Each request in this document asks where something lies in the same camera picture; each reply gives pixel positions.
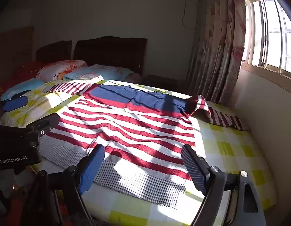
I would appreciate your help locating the barred window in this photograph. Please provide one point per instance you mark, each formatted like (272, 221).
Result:
(267, 28)

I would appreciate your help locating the brown wooden panel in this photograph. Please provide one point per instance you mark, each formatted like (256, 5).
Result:
(13, 47)

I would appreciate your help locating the bed with yellow checkered sheet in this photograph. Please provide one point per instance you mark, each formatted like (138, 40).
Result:
(230, 150)

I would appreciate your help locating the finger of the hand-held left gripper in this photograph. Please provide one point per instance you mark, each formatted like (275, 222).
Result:
(45, 122)
(16, 104)

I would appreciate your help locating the light blue floral pillow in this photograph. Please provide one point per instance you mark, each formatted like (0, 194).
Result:
(98, 71)

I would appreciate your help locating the dark wooden nightstand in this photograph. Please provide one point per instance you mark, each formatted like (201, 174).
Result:
(160, 82)

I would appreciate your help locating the floral curtain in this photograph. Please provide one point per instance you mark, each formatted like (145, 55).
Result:
(216, 47)

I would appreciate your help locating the dark wooden headboard panel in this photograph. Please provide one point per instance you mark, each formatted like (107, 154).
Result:
(110, 51)
(53, 51)

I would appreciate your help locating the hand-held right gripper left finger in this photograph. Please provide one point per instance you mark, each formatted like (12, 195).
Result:
(91, 167)

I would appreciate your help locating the floral pink white pillow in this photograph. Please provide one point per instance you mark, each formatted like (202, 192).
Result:
(58, 69)

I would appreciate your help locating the red white striped sweater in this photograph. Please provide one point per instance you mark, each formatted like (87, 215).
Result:
(136, 131)

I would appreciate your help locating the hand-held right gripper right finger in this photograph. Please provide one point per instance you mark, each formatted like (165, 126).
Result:
(192, 167)

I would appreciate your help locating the red blanket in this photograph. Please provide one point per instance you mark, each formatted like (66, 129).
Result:
(25, 71)

